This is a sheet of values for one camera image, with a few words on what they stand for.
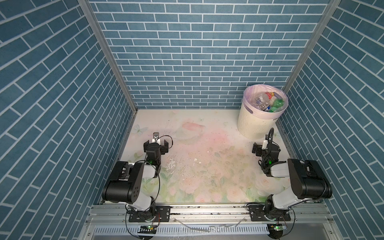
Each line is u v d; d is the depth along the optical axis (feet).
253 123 2.93
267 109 3.06
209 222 2.38
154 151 2.34
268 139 2.64
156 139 2.58
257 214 2.40
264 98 3.13
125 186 1.49
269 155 2.38
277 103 2.97
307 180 1.55
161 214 2.39
